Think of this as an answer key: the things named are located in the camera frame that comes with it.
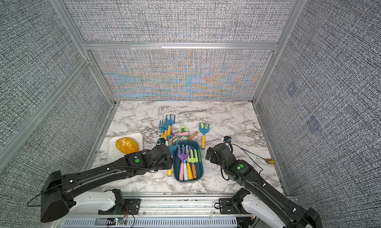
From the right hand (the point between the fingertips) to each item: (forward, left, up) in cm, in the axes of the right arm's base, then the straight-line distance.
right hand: (213, 149), depth 80 cm
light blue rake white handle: (-8, +15, -10) cm, 20 cm away
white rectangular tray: (+3, +61, -13) cm, 62 cm away
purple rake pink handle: (-1, +17, -8) cm, 19 cm away
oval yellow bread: (+6, +51, -7) cm, 52 cm away
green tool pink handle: (+18, +17, -11) cm, 27 cm away
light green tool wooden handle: (+15, +12, -12) cm, 23 cm away
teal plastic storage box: (+9, +11, -12) cm, 18 cm away
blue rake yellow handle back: (+28, +27, -13) cm, 41 cm away
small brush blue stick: (-2, -33, -11) cm, 35 cm away
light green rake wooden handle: (-1, +11, -13) cm, 17 cm away
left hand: (-7, +20, 0) cm, 21 cm away
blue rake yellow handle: (+22, +31, -12) cm, 40 cm away
